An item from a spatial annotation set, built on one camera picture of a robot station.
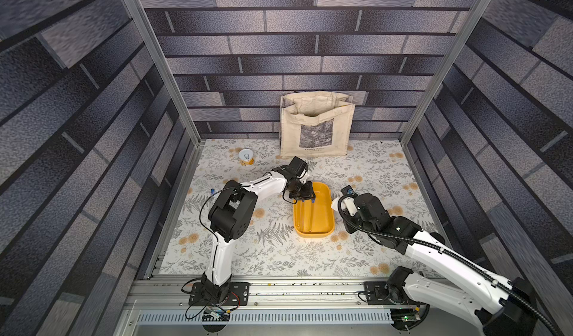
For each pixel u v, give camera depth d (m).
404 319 0.70
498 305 0.40
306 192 0.85
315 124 0.94
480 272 0.43
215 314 0.71
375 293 0.73
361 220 0.61
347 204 0.70
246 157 1.06
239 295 0.73
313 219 0.91
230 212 0.54
